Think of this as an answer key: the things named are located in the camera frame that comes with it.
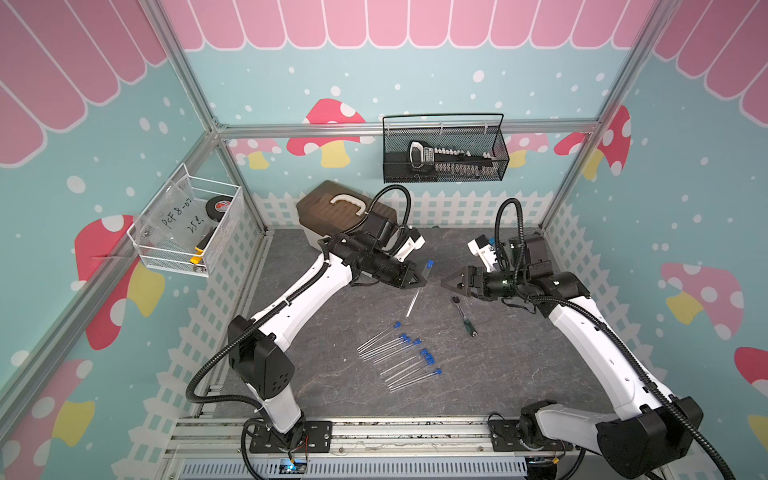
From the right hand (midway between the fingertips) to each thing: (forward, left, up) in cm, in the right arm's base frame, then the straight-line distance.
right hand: (451, 285), depth 71 cm
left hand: (+1, +7, -2) cm, 8 cm away
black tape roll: (+22, +61, +8) cm, 65 cm away
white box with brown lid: (+35, +34, -6) cm, 49 cm away
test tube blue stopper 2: (-1, +11, -27) cm, 29 cm away
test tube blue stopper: (+3, +13, -27) cm, 30 cm away
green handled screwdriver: (+11, -6, -25) cm, 28 cm away
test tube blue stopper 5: (-11, +2, -27) cm, 30 cm away
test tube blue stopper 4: (-6, +6, -26) cm, 28 cm away
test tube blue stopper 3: (-3, +8, -26) cm, 27 cm away
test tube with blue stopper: (+5, +5, +1) cm, 7 cm away
